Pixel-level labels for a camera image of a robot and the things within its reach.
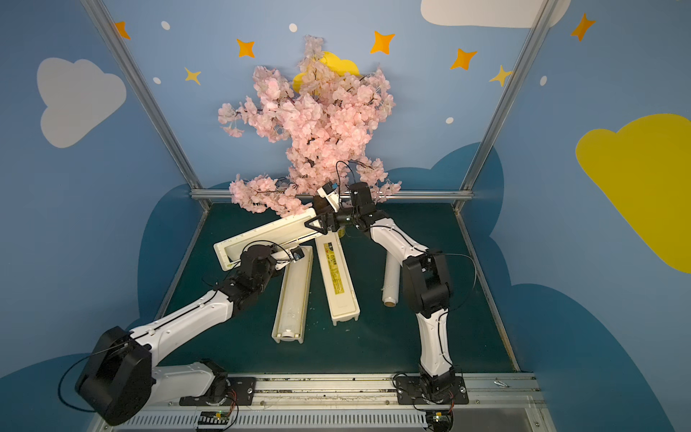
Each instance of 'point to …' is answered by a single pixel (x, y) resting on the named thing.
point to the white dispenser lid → (275, 235)
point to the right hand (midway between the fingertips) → (315, 217)
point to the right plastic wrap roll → (391, 282)
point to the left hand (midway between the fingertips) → (271, 241)
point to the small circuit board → (213, 418)
